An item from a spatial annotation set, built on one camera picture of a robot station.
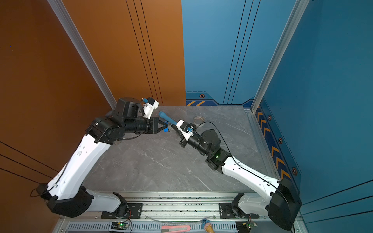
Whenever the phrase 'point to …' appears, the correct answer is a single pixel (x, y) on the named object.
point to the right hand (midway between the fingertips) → (173, 124)
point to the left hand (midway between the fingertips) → (167, 123)
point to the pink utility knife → (170, 228)
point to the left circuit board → (122, 225)
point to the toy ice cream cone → (209, 228)
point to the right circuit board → (244, 226)
